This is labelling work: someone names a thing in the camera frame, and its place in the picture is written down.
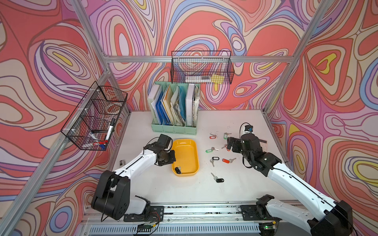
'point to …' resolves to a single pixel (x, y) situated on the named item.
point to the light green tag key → (225, 135)
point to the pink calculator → (264, 146)
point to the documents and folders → (175, 105)
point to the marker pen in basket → (111, 127)
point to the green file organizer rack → (189, 130)
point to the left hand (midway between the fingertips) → (175, 159)
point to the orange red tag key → (228, 162)
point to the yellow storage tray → (187, 163)
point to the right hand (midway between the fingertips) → (236, 143)
